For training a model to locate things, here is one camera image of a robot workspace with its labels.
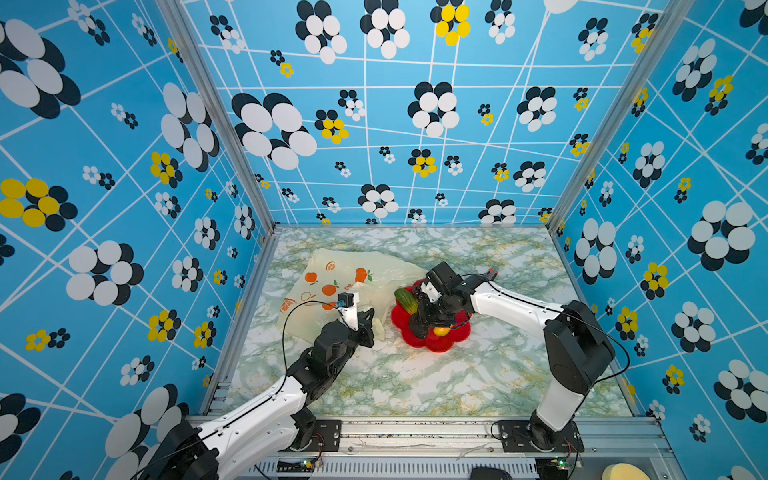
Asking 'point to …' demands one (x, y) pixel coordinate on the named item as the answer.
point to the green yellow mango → (406, 300)
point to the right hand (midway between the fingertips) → (421, 322)
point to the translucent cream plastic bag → (316, 277)
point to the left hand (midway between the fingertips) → (376, 310)
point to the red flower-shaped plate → (460, 330)
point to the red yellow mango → (442, 331)
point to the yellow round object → (623, 471)
